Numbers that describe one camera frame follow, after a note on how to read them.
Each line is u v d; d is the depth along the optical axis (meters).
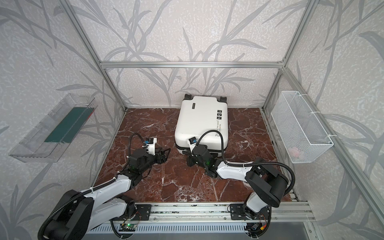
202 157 0.65
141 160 0.67
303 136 0.60
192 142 0.74
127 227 0.71
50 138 0.64
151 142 0.74
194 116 0.90
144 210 0.74
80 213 0.42
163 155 0.77
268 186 0.44
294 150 0.72
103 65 0.94
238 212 0.75
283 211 0.75
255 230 0.75
